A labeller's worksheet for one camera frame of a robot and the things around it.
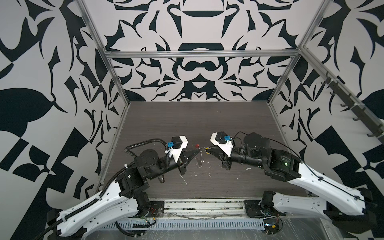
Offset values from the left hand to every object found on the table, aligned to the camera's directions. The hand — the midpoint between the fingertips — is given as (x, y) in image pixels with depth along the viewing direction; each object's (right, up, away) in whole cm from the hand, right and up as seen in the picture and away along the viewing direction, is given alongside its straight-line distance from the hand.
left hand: (199, 146), depth 56 cm
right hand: (+4, -1, +1) cm, 4 cm away
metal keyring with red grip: (+1, -1, +1) cm, 2 cm away
